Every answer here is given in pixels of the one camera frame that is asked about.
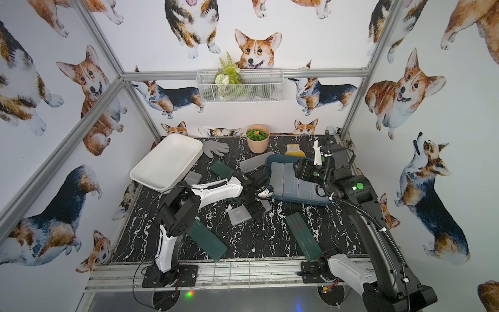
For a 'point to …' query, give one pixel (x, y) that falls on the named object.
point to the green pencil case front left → (207, 240)
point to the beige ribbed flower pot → (257, 136)
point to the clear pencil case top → (249, 164)
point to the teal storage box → (291, 159)
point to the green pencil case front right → (303, 237)
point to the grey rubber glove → (209, 147)
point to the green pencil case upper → (221, 169)
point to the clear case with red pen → (241, 214)
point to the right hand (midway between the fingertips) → (299, 164)
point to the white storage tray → (166, 164)
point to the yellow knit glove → (294, 149)
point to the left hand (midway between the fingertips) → (258, 206)
